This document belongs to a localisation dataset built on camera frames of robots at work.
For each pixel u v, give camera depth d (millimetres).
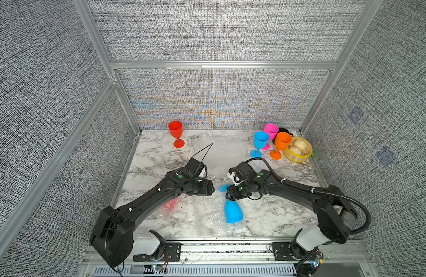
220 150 1064
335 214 439
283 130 1028
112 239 399
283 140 954
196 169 639
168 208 795
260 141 949
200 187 714
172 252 732
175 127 1012
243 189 715
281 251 736
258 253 747
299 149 1031
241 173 678
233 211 795
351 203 426
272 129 1007
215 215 836
